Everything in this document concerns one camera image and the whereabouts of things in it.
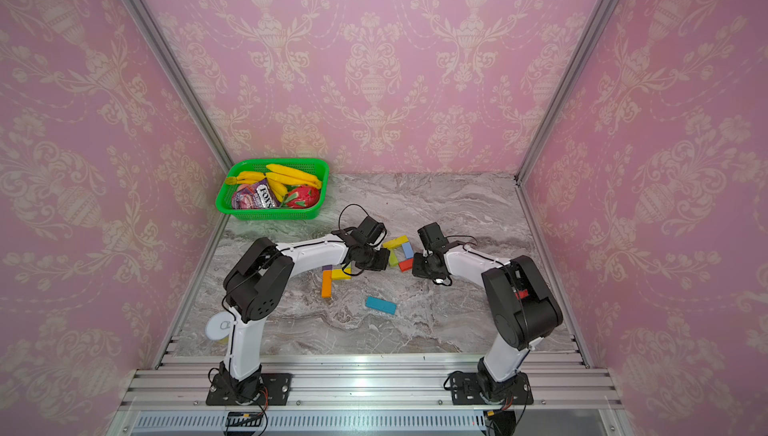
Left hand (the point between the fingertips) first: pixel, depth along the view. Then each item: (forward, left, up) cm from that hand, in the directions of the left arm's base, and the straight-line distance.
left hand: (388, 265), depth 96 cm
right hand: (-2, -8, 0) cm, 8 cm away
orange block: (-6, +19, -1) cm, 20 cm away
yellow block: (-9, +13, +12) cm, 20 cm away
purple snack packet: (+24, +47, +7) cm, 53 cm away
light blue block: (+6, -7, 0) cm, 9 cm away
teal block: (-13, +2, -1) cm, 13 cm away
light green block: (-1, -1, +5) cm, 5 cm away
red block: (+1, -6, -1) cm, 6 cm away
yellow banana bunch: (+31, +41, +8) cm, 52 cm away
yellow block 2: (+8, -2, +1) cm, 9 cm away
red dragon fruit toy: (+23, +31, +7) cm, 39 cm away
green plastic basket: (+38, +28, +7) cm, 48 cm away
